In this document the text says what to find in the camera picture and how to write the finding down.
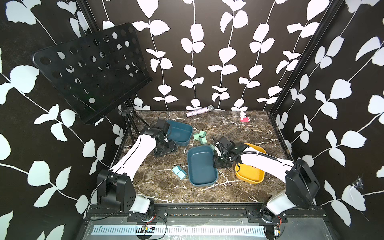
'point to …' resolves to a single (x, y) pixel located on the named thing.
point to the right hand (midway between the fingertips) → (211, 163)
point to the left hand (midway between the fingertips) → (172, 150)
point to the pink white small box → (245, 120)
